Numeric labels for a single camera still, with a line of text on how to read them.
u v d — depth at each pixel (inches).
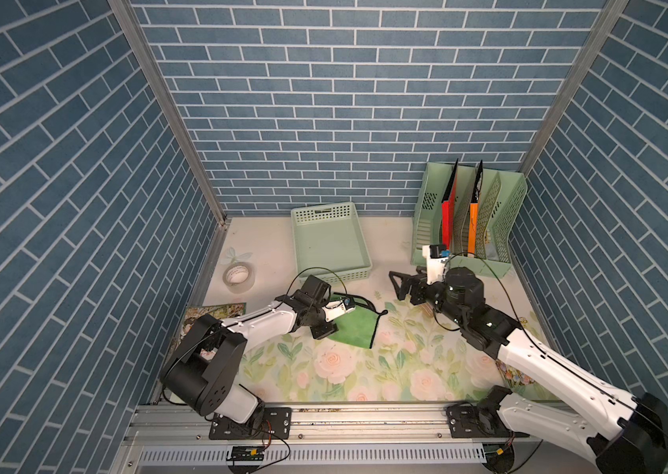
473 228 35.1
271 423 28.7
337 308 31.0
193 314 36.1
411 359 33.3
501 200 42.7
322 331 31.0
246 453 28.3
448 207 34.0
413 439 28.5
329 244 43.8
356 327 34.9
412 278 25.8
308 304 27.6
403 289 26.2
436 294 25.1
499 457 27.8
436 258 25.3
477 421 26.6
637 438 15.0
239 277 39.9
